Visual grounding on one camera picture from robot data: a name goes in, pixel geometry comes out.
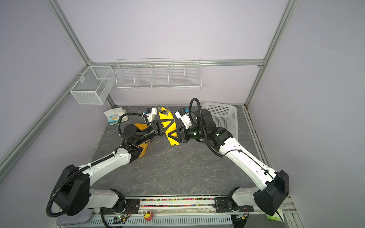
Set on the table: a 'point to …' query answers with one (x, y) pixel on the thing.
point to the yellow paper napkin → (173, 127)
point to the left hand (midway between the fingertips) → (175, 124)
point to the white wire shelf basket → (158, 73)
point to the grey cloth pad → (80, 218)
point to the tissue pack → (113, 115)
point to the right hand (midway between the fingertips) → (171, 134)
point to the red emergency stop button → (148, 215)
